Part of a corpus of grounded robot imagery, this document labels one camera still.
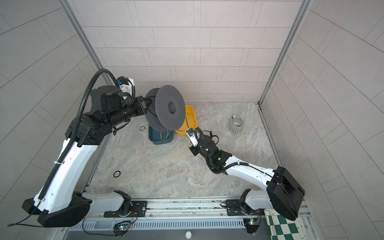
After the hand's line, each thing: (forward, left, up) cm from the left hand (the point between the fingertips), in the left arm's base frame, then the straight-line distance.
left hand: (154, 98), depth 58 cm
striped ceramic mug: (+17, -43, -42) cm, 63 cm away
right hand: (-2, -13, -28) cm, 31 cm away
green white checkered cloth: (-39, -55, -42) cm, 80 cm away
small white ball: (-42, -14, -34) cm, 56 cm away
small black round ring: (-16, +28, -43) cm, 54 cm away
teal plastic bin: (+7, +11, -42) cm, 44 cm away
